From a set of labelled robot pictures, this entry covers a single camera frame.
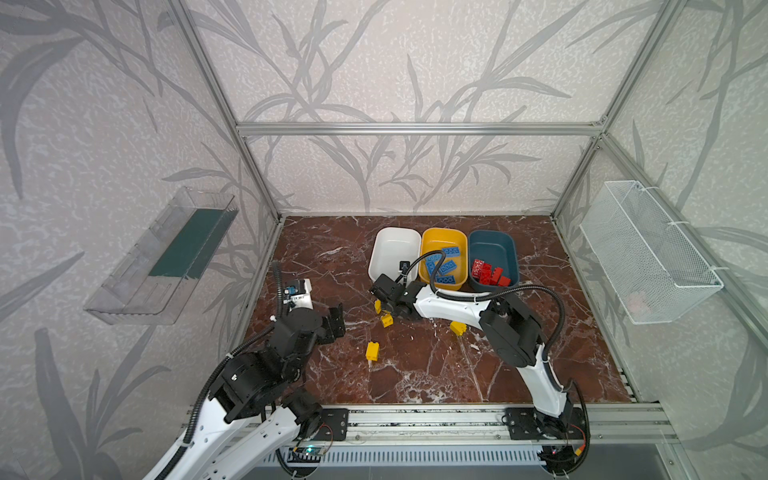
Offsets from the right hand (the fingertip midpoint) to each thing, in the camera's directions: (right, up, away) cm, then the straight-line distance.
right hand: (399, 288), depth 96 cm
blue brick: (+19, +12, +12) cm, 25 cm away
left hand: (-14, +2, -27) cm, 31 cm away
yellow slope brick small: (-3, -9, -6) cm, 11 cm away
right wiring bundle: (+41, -37, -24) cm, 61 cm away
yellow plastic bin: (+19, +4, +7) cm, 20 cm away
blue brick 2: (+17, +6, +6) cm, 19 cm away
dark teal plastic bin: (+36, +13, +12) cm, 40 cm away
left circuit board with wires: (-22, -36, -25) cm, 49 cm away
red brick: (+33, +4, +4) cm, 33 cm away
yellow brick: (-7, -16, -12) cm, 21 cm away
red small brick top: (+35, +2, +3) cm, 36 cm away
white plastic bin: (-3, +13, +14) cm, 20 cm away
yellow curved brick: (-6, -5, -5) cm, 9 cm away
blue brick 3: (+17, +2, +3) cm, 17 cm away
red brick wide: (+26, +7, +4) cm, 28 cm away
